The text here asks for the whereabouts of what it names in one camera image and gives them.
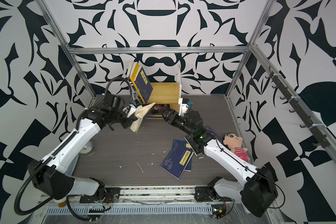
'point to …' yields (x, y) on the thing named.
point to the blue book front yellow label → (143, 85)
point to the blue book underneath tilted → (185, 144)
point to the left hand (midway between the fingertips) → (134, 114)
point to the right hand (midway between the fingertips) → (160, 110)
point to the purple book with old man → (158, 108)
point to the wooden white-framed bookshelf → (159, 97)
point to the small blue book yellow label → (140, 112)
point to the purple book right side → (192, 144)
